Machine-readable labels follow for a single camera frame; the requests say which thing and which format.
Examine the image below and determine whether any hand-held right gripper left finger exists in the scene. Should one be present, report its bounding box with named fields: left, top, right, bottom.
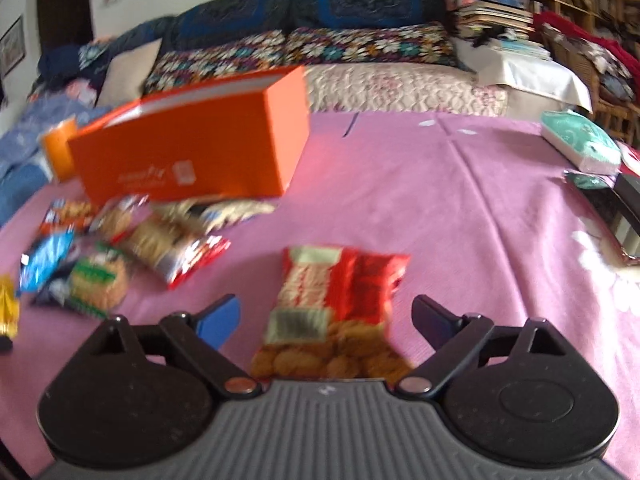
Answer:
left=92, top=294, right=263, bottom=402

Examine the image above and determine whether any white cloth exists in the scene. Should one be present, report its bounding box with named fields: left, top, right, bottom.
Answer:
left=451, top=36, right=594, bottom=114

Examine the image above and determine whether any blue striped blanket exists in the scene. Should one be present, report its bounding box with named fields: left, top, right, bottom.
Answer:
left=0, top=94, right=102, bottom=227

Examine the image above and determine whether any red and white paper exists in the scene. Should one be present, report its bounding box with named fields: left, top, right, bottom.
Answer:
left=617, top=139, right=640, bottom=179

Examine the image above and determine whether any framed wall picture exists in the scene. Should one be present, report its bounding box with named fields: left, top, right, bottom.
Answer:
left=0, top=14, right=27, bottom=79

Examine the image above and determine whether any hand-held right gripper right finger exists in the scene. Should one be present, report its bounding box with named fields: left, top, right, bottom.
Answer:
left=396, top=294, right=565, bottom=397

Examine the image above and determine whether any red silver cookie packet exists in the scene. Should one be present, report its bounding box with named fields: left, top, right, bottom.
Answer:
left=119, top=209, right=232, bottom=290

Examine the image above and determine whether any orange red snack packet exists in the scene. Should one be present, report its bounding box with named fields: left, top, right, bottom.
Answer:
left=39, top=199, right=97, bottom=234

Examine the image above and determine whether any orange cylindrical can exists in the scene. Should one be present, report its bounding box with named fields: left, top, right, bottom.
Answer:
left=40, top=117, right=82, bottom=184

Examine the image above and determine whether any wicker chair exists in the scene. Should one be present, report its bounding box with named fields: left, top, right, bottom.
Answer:
left=539, top=24, right=640, bottom=137

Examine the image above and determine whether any clear round cookie packet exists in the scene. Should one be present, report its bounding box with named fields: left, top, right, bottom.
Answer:
left=94, top=194, right=152, bottom=242

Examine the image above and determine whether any teal tissue pack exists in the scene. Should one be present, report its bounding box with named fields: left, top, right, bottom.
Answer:
left=539, top=109, right=624, bottom=176

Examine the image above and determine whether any dark blue clothing pile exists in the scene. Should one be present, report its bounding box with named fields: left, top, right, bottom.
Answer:
left=37, top=44, right=109, bottom=92

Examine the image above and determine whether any smartphone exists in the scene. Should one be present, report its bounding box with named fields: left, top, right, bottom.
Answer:
left=581, top=186, right=640, bottom=267

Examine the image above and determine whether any beige pillow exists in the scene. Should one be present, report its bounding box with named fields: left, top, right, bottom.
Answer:
left=94, top=37, right=164, bottom=109

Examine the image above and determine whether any orange cardboard box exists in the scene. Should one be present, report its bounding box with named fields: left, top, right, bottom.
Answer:
left=67, top=65, right=312, bottom=204

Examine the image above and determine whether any green cookie packet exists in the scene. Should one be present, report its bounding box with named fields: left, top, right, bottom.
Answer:
left=31, top=244, right=132, bottom=320

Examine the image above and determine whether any dark wooden door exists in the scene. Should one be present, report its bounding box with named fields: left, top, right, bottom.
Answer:
left=37, top=0, right=94, bottom=47

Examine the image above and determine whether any blue snack packet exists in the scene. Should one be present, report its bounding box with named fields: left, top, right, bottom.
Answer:
left=19, top=231, right=77, bottom=294

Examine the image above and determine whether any small green packet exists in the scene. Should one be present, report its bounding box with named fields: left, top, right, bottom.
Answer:
left=562, top=169, right=612, bottom=192

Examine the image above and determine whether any floral print cushion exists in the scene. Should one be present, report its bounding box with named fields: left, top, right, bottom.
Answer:
left=284, top=21, right=459, bottom=69
left=142, top=29, right=292, bottom=97

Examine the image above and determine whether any long black box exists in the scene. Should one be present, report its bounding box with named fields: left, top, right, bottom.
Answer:
left=612, top=172, right=640, bottom=247

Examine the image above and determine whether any cream white snack packet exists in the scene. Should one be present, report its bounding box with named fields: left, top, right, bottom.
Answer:
left=164, top=199, right=277, bottom=232

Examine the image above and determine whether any red cookie snack packet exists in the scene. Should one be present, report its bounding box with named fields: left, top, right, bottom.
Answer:
left=250, top=244, right=412, bottom=382

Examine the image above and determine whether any beige quilted bedspread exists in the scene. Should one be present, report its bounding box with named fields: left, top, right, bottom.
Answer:
left=299, top=62, right=509, bottom=119

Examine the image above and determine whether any dark blue patterned cushion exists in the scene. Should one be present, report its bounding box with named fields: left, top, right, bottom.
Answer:
left=289, top=0, right=447, bottom=32
left=114, top=16, right=177, bottom=57
left=171, top=0, right=297, bottom=52

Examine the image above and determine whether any pink floral tablecloth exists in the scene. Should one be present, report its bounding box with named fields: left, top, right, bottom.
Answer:
left=0, top=110, right=640, bottom=480

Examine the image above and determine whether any stack of books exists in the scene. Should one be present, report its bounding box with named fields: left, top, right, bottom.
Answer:
left=454, top=0, right=552, bottom=62

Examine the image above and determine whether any red clothing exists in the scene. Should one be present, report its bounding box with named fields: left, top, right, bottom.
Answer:
left=531, top=9, right=640, bottom=67

